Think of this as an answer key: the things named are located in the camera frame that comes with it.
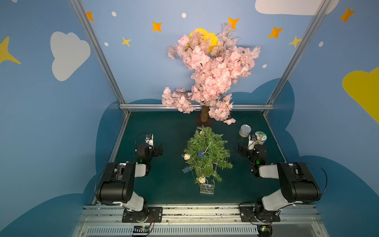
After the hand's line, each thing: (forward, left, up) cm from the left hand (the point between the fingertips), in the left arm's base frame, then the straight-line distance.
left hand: (154, 142), depth 95 cm
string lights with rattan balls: (-21, -29, +23) cm, 42 cm away
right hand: (+1, -62, 0) cm, 63 cm away
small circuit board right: (-45, -63, -9) cm, 78 cm away
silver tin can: (+13, -63, -2) cm, 64 cm away
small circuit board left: (-46, 0, -9) cm, 47 cm away
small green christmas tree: (-20, -31, +23) cm, 43 cm away
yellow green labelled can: (+5, -70, +2) cm, 70 cm away
